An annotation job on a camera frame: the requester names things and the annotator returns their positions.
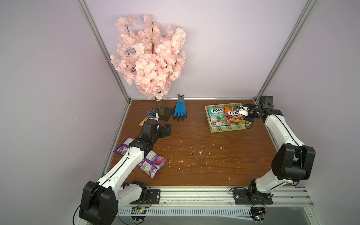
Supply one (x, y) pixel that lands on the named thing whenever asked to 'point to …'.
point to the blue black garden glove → (180, 110)
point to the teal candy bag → (217, 115)
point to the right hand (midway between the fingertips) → (245, 105)
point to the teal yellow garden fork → (151, 113)
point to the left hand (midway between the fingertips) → (165, 125)
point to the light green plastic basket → (225, 127)
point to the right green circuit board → (258, 213)
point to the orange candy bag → (234, 117)
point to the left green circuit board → (138, 214)
